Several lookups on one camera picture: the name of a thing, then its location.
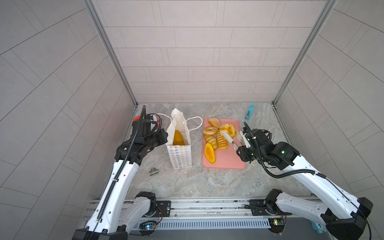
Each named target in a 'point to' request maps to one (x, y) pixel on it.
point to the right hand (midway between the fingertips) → (238, 152)
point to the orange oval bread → (209, 153)
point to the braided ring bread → (210, 130)
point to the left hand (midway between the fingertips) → (171, 132)
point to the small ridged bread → (212, 140)
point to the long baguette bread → (178, 139)
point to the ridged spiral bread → (223, 143)
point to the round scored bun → (214, 122)
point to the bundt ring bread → (229, 129)
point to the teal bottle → (248, 113)
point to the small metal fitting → (153, 171)
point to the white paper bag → (180, 156)
